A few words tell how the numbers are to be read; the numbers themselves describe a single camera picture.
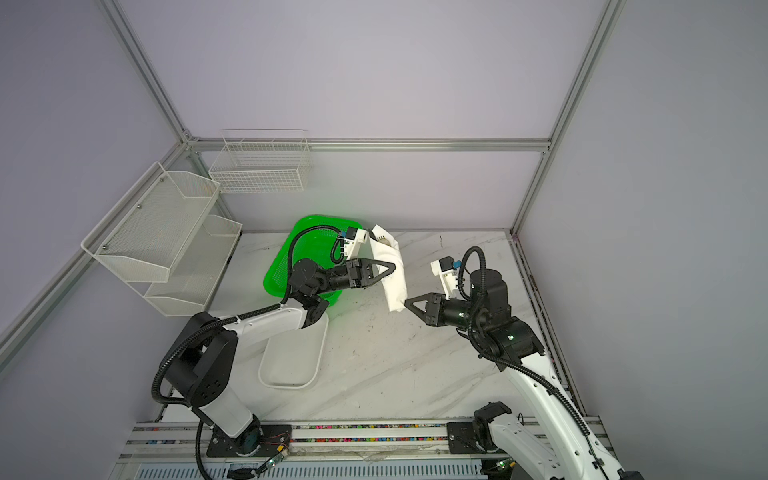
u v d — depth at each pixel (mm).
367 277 661
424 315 618
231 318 502
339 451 730
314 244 703
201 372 450
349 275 637
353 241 676
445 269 610
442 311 583
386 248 675
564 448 398
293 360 925
